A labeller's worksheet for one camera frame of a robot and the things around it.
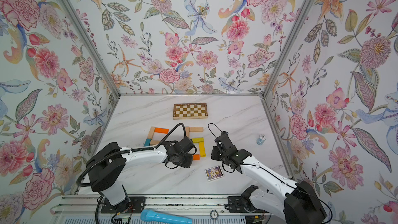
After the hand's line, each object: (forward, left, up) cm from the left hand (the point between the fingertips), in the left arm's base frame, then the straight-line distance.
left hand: (193, 164), depth 85 cm
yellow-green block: (+15, -3, -1) cm, 15 cm away
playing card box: (-5, -11, 0) cm, 12 cm away
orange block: (+23, +20, -2) cm, 31 cm away
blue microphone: (-24, +18, +3) cm, 30 cm away
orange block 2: (+4, -2, 0) cm, 4 cm away
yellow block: (+9, -5, -1) cm, 10 cm away
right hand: (+6, -11, +5) cm, 13 cm away
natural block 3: (+16, +25, -5) cm, 30 cm away
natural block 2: (+24, -2, -3) cm, 24 cm away
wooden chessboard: (+37, +2, +1) cm, 37 cm away
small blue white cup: (+12, -39, +3) cm, 41 cm away
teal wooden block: (+14, +28, -2) cm, 32 cm away
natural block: (+21, +27, -2) cm, 34 cm away
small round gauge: (-23, -10, -1) cm, 25 cm away
